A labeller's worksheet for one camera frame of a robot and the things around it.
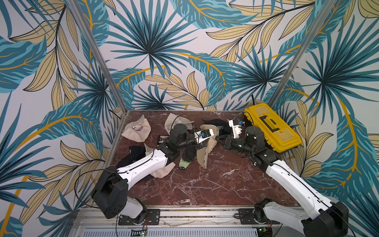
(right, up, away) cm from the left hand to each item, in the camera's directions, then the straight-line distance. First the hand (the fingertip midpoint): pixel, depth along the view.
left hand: (211, 134), depth 72 cm
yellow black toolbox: (+41, 0, +15) cm, 44 cm away
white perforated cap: (-23, +8, +35) cm, 43 cm away
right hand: (+2, -2, +1) cm, 3 cm away
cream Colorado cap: (-27, -23, +14) cm, 38 cm away
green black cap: (-11, -15, +21) cm, 28 cm away
